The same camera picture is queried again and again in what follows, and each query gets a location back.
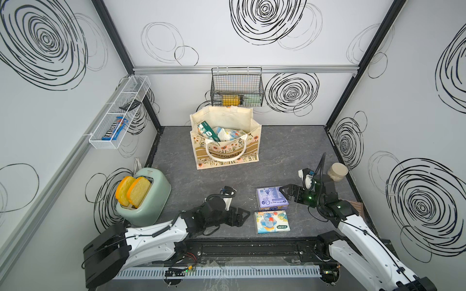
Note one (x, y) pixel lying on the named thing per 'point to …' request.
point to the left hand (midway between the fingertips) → (244, 213)
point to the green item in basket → (252, 99)
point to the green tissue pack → (205, 130)
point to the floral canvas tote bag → (210, 153)
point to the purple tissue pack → (271, 198)
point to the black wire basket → (236, 86)
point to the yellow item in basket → (230, 100)
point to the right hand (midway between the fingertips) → (287, 191)
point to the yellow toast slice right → (138, 191)
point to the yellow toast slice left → (122, 190)
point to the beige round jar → (337, 171)
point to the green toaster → (151, 208)
